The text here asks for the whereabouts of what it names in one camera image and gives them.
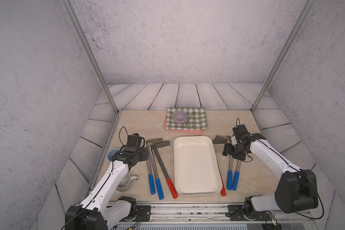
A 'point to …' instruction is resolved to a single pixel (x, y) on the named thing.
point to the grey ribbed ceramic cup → (126, 183)
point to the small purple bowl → (179, 117)
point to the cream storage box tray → (196, 171)
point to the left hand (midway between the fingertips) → (145, 152)
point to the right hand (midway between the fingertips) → (229, 154)
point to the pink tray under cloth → (199, 131)
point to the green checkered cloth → (196, 119)
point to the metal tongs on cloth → (191, 117)
